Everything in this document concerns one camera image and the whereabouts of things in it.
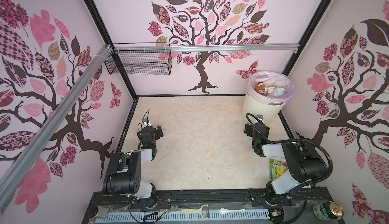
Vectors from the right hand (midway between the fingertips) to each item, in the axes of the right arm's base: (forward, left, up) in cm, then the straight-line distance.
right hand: (257, 123), depth 94 cm
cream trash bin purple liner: (+4, +4, +14) cm, 15 cm away
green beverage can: (-47, -17, +3) cm, 50 cm away
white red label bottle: (+15, -7, +15) cm, 22 cm away
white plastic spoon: (-46, +25, -7) cm, 53 cm away
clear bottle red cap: (+8, -8, +19) cm, 22 cm away
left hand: (-3, +67, -1) cm, 67 cm away
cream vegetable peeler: (-46, +38, -5) cm, 60 cm away
